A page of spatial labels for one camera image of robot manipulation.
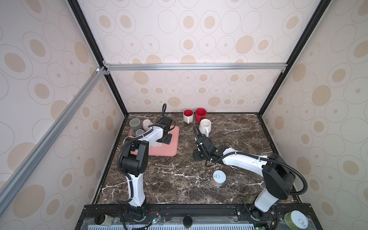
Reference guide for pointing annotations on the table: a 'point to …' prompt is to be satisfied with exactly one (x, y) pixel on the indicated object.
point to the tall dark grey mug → (135, 123)
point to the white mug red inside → (188, 116)
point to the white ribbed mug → (205, 126)
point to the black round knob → (188, 221)
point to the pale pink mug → (146, 122)
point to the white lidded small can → (219, 178)
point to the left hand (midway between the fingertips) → (168, 136)
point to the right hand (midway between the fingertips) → (195, 153)
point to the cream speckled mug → (156, 143)
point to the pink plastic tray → (171, 150)
